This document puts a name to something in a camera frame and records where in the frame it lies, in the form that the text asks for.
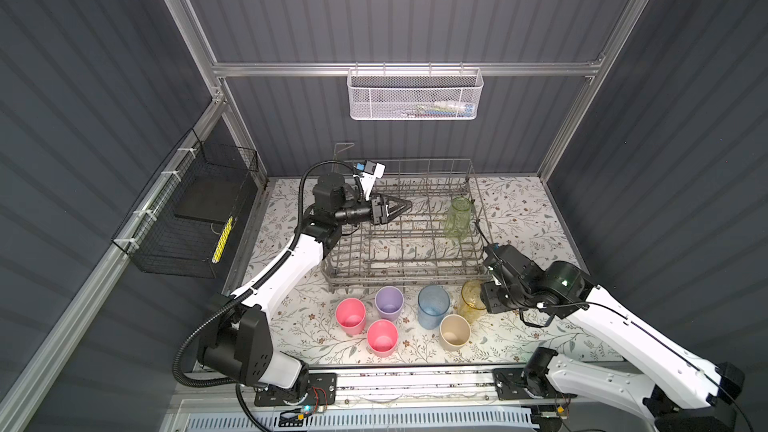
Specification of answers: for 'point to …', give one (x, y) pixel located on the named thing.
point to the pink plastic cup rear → (351, 316)
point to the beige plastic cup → (454, 332)
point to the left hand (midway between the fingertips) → (413, 209)
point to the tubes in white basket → (441, 109)
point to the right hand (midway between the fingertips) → (492, 296)
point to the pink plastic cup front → (382, 338)
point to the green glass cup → (459, 221)
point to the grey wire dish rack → (437, 243)
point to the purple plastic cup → (389, 302)
